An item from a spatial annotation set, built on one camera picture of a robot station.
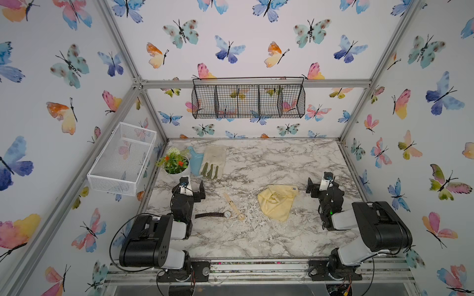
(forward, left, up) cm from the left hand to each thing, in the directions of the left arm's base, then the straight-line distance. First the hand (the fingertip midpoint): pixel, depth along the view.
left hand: (193, 180), depth 89 cm
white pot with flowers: (+6, +8, +5) cm, 11 cm away
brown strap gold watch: (-13, -16, -10) cm, 23 cm away
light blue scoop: (+21, +4, -11) cm, 24 cm away
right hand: (+1, -63, -1) cm, 63 cm away
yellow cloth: (-8, -40, -8) cm, 42 cm away
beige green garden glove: (+22, -8, -9) cm, 25 cm away
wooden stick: (-14, -22, -11) cm, 29 cm away
